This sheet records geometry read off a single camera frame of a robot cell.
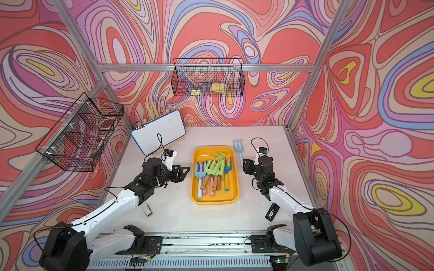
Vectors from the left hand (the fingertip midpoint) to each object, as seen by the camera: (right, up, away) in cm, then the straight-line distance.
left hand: (186, 168), depth 81 cm
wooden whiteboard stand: (-17, +10, +26) cm, 32 cm away
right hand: (+32, +1, +8) cm, 33 cm away
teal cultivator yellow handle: (+21, -3, +17) cm, 27 cm away
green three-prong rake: (+17, -1, +15) cm, 23 cm away
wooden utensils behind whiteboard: (-21, +29, +9) cm, 37 cm away
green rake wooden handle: (+10, -3, +13) cm, 17 cm away
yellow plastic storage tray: (+5, +5, +22) cm, 23 cm away
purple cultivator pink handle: (+13, -14, +6) cm, 20 cm away
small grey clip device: (-19, -21, 0) cm, 28 cm away
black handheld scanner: (+42, -21, -2) cm, 47 cm away
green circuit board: (-19, -38, -10) cm, 44 cm away
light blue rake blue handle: (+30, +9, +28) cm, 41 cm away
